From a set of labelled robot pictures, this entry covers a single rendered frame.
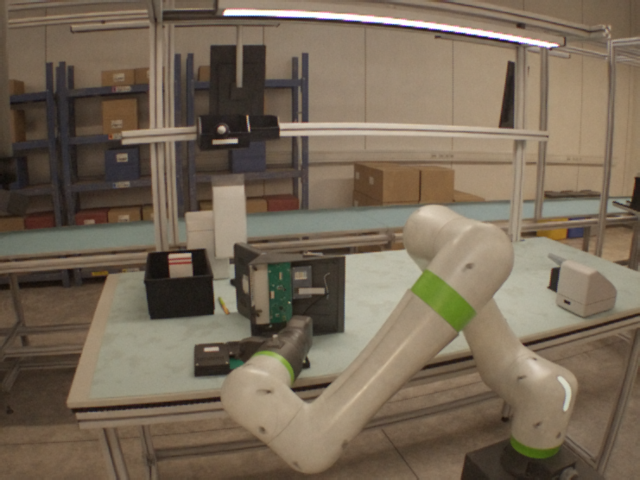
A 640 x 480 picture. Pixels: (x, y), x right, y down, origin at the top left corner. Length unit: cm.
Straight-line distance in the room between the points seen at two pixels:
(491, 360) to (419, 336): 38
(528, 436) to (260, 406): 59
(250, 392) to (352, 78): 498
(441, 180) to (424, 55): 173
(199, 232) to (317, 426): 101
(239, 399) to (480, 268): 43
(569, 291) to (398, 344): 87
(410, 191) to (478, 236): 399
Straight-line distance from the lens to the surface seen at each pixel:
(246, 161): 484
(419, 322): 79
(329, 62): 551
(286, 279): 123
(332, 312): 129
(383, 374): 80
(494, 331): 110
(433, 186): 489
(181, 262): 163
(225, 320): 140
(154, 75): 178
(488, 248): 80
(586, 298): 152
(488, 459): 122
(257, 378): 81
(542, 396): 106
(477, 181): 642
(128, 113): 476
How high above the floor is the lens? 155
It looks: 14 degrees down
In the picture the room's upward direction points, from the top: straight up
